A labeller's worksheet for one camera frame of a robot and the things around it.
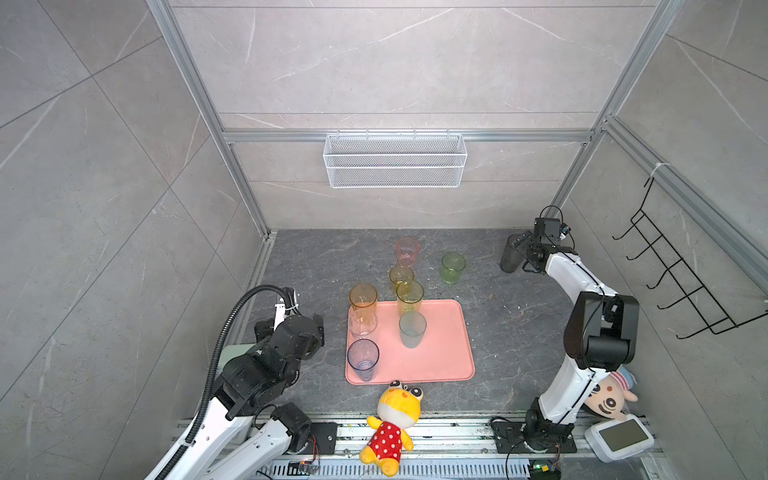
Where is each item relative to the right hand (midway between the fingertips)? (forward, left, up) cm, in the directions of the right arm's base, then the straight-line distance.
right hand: (528, 244), depth 97 cm
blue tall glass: (-35, +54, -4) cm, 64 cm away
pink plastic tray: (-30, +29, -16) cm, 45 cm away
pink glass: (+8, +39, -11) cm, 41 cm away
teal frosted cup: (-24, +40, -11) cm, 47 cm away
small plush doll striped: (-44, -9, -6) cm, 46 cm away
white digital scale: (-54, -9, -13) cm, 56 cm away
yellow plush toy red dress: (-47, +45, -7) cm, 65 cm away
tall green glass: (-12, +39, -10) cm, 43 cm away
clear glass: (-23, +54, -5) cm, 59 cm away
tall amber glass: (-16, +54, -5) cm, 57 cm away
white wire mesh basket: (+26, +43, +16) cm, 53 cm away
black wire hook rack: (-31, -22, +17) cm, 41 cm away
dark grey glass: (0, +4, -6) cm, 7 cm away
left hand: (-30, +68, +11) cm, 75 cm away
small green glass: (+2, +23, -13) cm, 26 cm away
